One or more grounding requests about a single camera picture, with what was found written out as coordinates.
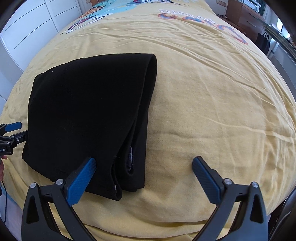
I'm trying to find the black pants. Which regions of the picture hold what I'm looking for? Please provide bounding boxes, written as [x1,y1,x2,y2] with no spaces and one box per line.
[22,53,158,201]

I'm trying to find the person's left hand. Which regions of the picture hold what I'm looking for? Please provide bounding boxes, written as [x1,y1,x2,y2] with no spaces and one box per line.
[0,156,8,182]

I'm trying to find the white wardrobe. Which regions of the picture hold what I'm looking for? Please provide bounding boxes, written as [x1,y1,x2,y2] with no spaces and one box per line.
[1,0,82,107]

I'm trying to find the yellow printed bedspread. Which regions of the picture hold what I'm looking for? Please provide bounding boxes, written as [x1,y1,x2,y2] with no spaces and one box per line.
[1,1,295,240]

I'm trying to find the black bag on floor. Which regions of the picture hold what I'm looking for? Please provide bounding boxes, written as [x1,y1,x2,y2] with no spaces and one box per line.
[255,32,270,55]

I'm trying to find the brown wooden dresser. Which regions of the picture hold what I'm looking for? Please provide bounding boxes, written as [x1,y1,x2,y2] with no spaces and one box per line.
[225,0,265,42]

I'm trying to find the white box on dresser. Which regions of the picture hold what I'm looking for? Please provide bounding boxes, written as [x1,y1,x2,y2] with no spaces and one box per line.
[238,0,261,13]

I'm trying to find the black cable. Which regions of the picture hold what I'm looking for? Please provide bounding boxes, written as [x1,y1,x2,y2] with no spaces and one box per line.
[0,180,9,223]

